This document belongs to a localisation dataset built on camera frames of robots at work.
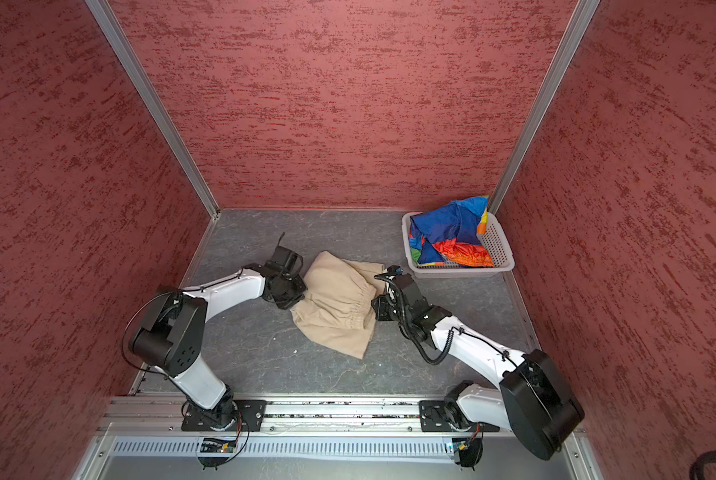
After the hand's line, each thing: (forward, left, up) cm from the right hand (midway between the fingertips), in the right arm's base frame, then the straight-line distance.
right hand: (372, 308), depth 85 cm
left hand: (+6, +21, -6) cm, 22 cm away
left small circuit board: (-30, +41, -11) cm, 52 cm away
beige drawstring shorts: (+3, +11, -5) cm, 12 cm away
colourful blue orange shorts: (+24, -27, +3) cm, 37 cm away
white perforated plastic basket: (+29, -45, -2) cm, 54 cm away
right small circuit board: (-32, -21, -11) cm, 40 cm away
